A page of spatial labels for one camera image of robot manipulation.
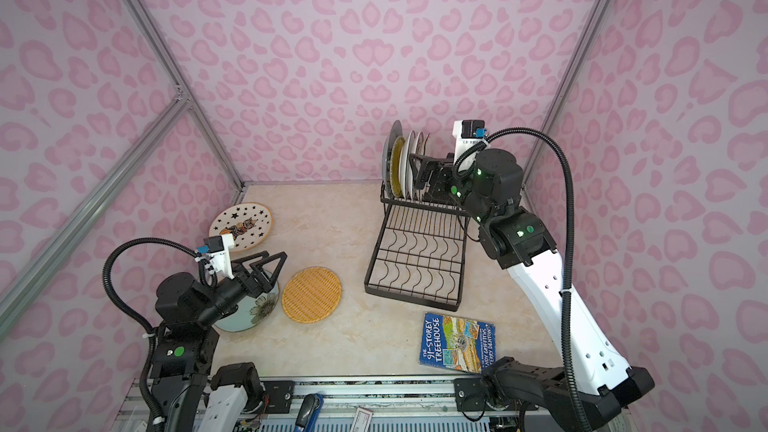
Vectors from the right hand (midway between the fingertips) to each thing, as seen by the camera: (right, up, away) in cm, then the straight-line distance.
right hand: (428, 153), depth 60 cm
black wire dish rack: (+1, -26, +38) cm, 46 cm away
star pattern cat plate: (-58, -16, +47) cm, 77 cm away
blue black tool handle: (-26, -57, +8) cm, 63 cm away
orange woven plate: (-32, -37, +31) cm, 58 cm away
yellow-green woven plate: (-6, 0, +19) cm, 20 cm away
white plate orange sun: (-2, +3, +17) cm, 17 cm away
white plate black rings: (-4, +1, +20) cm, 20 cm away
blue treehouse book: (+10, -47, +19) cm, 51 cm away
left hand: (-33, -21, +7) cm, 40 cm away
